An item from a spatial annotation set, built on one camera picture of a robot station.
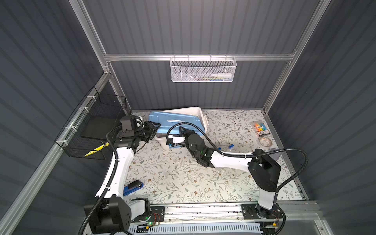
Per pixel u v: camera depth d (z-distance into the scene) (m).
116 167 0.46
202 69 1.23
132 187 0.79
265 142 1.01
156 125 0.75
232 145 0.81
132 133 0.59
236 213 0.75
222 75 0.87
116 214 0.38
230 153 0.56
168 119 0.87
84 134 0.71
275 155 0.91
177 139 0.72
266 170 0.49
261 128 1.08
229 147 0.81
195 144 0.61
